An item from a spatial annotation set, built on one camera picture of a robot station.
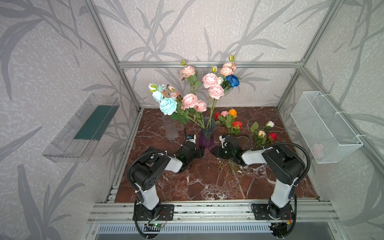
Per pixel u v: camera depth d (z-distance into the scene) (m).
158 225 0.70
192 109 0.72
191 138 0.85
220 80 0.74
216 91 0.70
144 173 0.49
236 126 1.05
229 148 0.77
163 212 0.72
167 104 0.59
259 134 1.01
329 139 0.63
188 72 0.77
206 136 0.91
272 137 0.99
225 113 1.11
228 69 0.74
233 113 1.12
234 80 0.71
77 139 0.64
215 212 0.75
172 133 1.00
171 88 0.68
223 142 0.87
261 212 0.73
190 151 0.73
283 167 0.49
